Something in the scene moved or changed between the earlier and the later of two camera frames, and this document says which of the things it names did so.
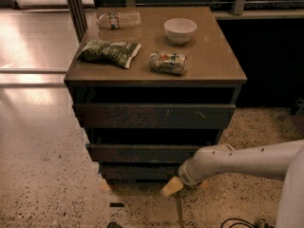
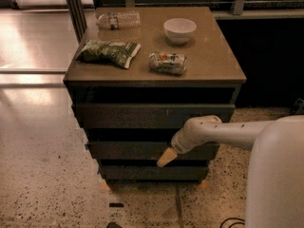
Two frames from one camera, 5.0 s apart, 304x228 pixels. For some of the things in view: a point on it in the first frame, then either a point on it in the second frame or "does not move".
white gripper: x=186 y=174 → x=180 y=143
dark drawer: x=142 y=152 does not move
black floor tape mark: x=117 y=204 does not move
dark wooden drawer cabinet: x=151 y=87 does not move
